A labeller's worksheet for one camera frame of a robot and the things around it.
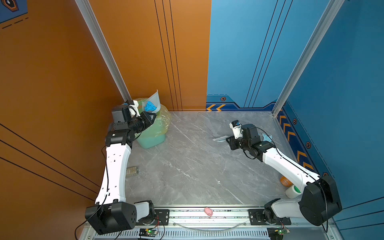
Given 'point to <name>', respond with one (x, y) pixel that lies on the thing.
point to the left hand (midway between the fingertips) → (155, 113)
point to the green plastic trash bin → (155, 135)
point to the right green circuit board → (277, 233)
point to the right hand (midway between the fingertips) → (226, 138)
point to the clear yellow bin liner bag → (161, 124)
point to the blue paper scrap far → (149, 106)
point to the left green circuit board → (147, 232)
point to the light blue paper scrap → (266, 138)
